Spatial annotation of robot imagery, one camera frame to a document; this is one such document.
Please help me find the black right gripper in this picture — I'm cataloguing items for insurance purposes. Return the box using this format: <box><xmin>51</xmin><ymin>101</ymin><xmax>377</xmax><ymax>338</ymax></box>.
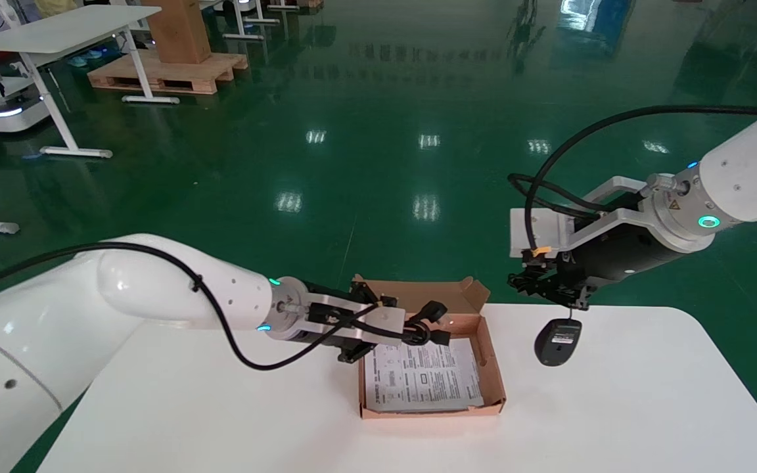
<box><xmin>509</xmin><ymin>225</ymin><xmax>679</xmax><ymax>311</ymax></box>

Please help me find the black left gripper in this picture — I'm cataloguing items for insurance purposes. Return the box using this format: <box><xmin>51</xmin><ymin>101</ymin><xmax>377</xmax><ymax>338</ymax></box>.
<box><xmin>296</xmin><ymin>279</ymin><xmax>398</xmax><ymax>363</ymax></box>

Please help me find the black computer mouse with cable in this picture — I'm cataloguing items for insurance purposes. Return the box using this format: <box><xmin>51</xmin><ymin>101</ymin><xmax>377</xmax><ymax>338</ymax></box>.
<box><xmin>534</xmin><ymin>305</ymin><xmax>583</xmax><ymax>367</ymax></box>

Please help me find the black power cord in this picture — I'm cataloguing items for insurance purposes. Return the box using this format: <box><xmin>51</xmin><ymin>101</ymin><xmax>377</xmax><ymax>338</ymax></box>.
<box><xmin>403</xmin><ymin>300</ymin><xmax>451</xmax><ymax>348</ymax></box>

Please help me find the open brown cardboard storage box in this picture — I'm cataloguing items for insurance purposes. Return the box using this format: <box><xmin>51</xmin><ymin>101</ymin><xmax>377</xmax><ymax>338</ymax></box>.
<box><xmin>350</xmin><ymin>274</ymin><xmax>507</xmax><ymax>420</ymax></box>

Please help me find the printed white paper manual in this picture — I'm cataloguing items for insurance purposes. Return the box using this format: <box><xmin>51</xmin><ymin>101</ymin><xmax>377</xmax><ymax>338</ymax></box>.
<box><xmin>363</xmin><ymin>338</ymin><xmax>485</xmax><ymax>414</ymax></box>

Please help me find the wooden pallet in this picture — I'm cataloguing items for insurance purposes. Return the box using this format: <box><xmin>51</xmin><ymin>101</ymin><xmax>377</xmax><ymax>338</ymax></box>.
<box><xmin>87</xmin><ymin>50</ymin><xmax>248</xmax><ymax>96</ymax></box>

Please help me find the tall brown cardboard carton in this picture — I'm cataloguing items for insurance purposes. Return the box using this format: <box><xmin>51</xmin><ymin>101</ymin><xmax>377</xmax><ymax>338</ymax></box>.
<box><xmin>142</xmin><ymin>0</ymin><xmax>213</xmax><ymax>65</ymax></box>

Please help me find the white table with metal legs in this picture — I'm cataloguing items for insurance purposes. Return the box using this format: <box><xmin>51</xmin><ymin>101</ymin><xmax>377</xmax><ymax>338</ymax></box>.
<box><xmin>0</xmin><ymin>5</ymin><xmax>180</xmax><ymax>160</ymax></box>

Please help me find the person in yellow clothing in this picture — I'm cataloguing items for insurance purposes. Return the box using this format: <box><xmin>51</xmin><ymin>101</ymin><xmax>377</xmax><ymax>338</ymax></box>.
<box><xmin>30</xmin><ymin>0</ymin><xmax>78</xmax><ymax>19</ymax></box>

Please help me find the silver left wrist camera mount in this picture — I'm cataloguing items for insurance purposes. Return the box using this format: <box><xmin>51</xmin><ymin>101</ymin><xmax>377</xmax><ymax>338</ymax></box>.
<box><xmin>306</xmin><ymin>292</ymin><xmax>407</xmax><ymax>344</ymax></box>

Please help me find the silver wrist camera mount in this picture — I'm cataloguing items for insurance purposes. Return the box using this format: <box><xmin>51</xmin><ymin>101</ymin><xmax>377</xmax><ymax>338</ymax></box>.
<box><xmin>306</xmin><ymin>292</ymin><xmax>407</xmax><ymax>344</ymax></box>
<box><xmin>509</xmin><ymin>176</ymin><xmax>655</xmax><ymax>258</ymax></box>

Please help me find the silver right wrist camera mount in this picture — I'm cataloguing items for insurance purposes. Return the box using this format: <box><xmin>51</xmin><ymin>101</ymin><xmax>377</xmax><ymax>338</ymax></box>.
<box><xmin>509</xmin><ymin>176</ymin><xmax>655</xmax><ymax>258</ymax></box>

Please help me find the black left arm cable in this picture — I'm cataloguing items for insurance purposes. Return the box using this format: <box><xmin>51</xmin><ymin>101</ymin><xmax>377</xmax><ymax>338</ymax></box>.
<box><xmin>0</xmin><ymin>242</ymin><xmax>419</xmax><ymax>372</ymax></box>

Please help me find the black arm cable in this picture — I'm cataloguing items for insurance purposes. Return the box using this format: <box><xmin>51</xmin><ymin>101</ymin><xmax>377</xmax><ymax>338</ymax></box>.
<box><xmin>509</xmin><ymin>104</ymin><xmax>757</xmax><ymax>254</ymax></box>
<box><xmin>0</xmin><ymin>242</ymin><xmax>419</xmax><ymax>372</ymax></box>

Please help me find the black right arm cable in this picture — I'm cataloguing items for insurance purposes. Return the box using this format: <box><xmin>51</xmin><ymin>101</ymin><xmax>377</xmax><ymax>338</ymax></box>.
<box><xmin>509</xmin><ymin>104</ymin><xmax>757</xmax><ymax>254</ymax></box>

